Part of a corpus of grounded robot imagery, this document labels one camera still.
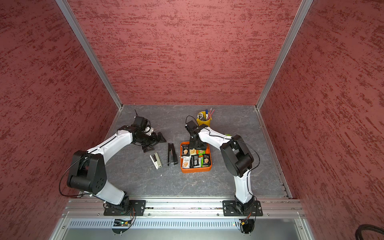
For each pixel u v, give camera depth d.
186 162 0.87
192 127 0.77
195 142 0.81
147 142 0.77
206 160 0.88
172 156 0.90
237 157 0.51
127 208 0.68
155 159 0.89
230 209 0.74
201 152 0.92
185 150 0.92
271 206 0.76
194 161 0.87
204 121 1.00
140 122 0.73
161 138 0.82
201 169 0.85
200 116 0.92
